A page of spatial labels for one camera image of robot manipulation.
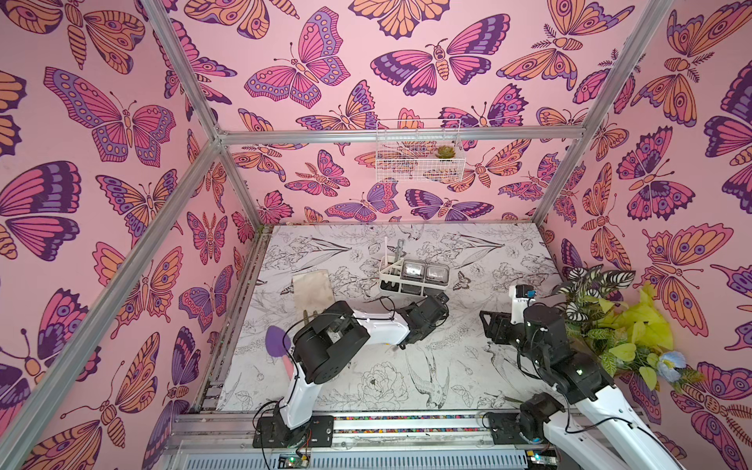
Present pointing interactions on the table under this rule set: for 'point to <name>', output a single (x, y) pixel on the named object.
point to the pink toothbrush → (386, 263)
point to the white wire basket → (420, 151)
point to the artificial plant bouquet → (623, 327)
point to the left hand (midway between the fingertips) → (424, 314)
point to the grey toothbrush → (399, 249)
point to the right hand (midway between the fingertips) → (491, 312)
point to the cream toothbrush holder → (390, 279)
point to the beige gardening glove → (311, 292)
